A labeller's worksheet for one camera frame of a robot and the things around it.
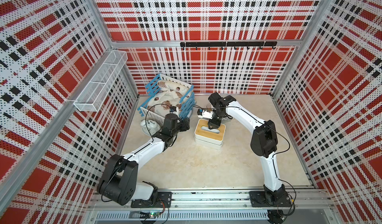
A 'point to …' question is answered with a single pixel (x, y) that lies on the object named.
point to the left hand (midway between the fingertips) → (186, 119)
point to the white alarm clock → (150, 128)
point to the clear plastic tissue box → (226, 118)
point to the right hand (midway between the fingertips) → (214, 122)
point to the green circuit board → (153, 214)
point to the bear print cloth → (169, 95)
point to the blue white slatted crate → (187, 102)
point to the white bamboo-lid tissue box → (203, 136)
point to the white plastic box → (209, 143)
